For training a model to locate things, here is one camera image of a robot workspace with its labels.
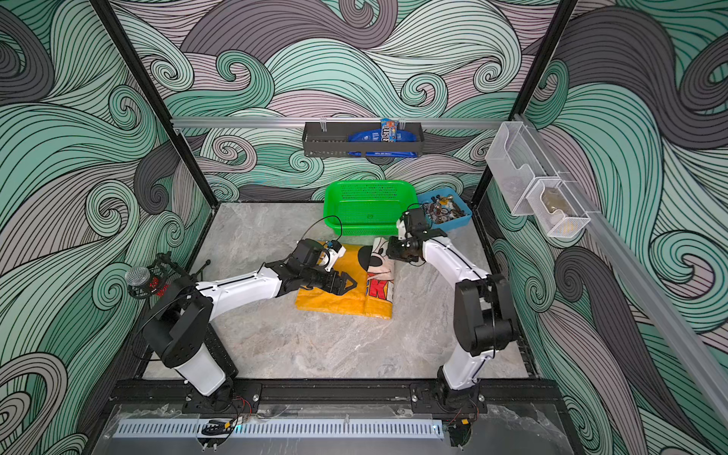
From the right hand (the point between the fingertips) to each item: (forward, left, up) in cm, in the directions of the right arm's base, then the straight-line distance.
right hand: (395, 252), depth 92 cm
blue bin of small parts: (+29, -25, -9) cm, 40 cm away
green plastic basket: (+31, +8, -11) cm, 34 cm away
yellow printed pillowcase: (-3, +7, -6) cm, 10 cm away
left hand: (-10, +15, +1) cm, 18 cm away
